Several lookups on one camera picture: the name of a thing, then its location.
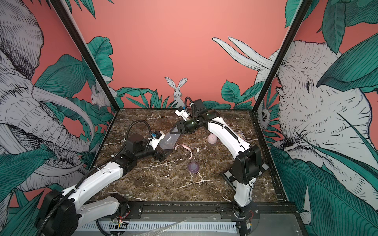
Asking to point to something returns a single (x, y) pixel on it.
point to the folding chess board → (228, 174)
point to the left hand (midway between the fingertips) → (168, 142)
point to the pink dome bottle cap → (212, 138)
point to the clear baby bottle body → (169, 140)
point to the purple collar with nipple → (193, 167)
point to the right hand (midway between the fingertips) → (173, 130)
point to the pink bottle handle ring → (186, 147)
